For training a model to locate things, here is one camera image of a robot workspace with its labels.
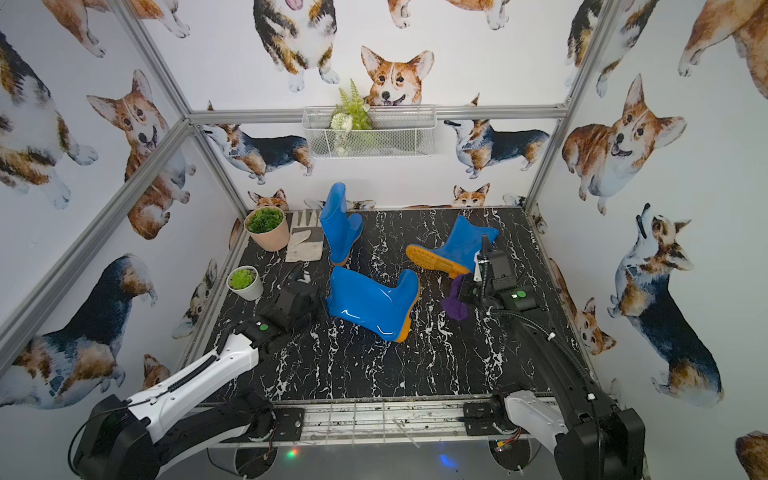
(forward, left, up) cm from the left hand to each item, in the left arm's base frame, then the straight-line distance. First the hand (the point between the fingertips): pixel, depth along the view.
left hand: (333, 297), depth 83 cm
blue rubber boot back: (+23, -40, -14) cm, 48 cm away
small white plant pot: (+6, +26, -6) cm, 27 cm away
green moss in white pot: (+8, +29, -3) cm, 30 cm away
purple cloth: (-5, -32, +4) cm, 33 cm away
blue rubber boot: (+22, -1, +3) cm, 22 cm away
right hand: (0, -34, +6) cm, 34 cm away
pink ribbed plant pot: (+25, +25, -6) cm, 36 cm away
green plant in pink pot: (+30, +28, -1) cm, 41 cm away
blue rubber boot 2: (0, -14, -9) cm, 16 cm away
